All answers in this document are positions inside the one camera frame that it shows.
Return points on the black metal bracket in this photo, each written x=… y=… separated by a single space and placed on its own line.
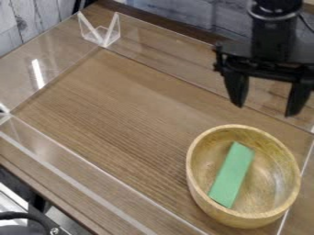
x=40 y=224

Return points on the clear acrylic enclosure wall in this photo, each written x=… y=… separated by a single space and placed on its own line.
x=99 y=121

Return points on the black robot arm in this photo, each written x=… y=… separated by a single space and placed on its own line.
x=274 y=25

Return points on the wooden bowl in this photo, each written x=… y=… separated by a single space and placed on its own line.
x=271 y=183

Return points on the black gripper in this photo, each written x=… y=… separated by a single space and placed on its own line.
x=238 y=62

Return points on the green rectangular block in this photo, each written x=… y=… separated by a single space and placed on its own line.
x=231 y=174

